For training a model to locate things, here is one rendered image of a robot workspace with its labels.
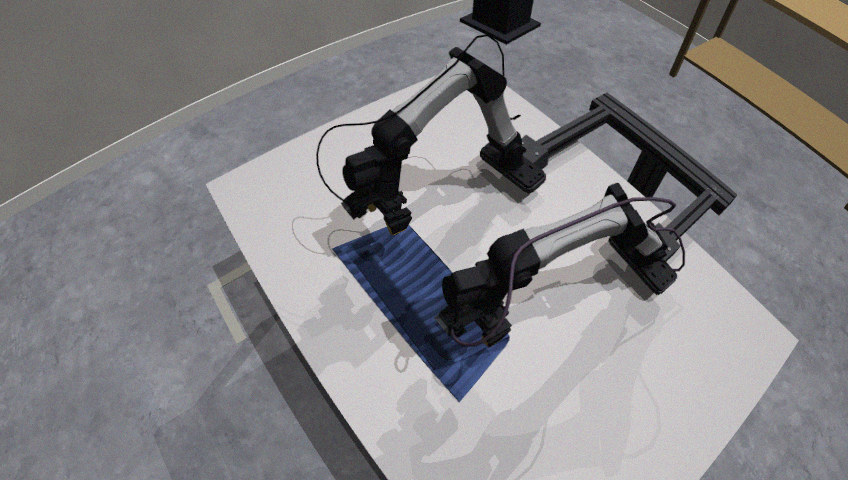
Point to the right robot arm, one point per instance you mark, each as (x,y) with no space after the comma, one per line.
(398,133)

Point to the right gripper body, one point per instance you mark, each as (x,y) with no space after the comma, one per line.
(398,219)

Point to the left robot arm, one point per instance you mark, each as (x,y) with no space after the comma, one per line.
(606,218)

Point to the blue striped cloth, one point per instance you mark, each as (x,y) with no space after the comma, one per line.
(403,276)

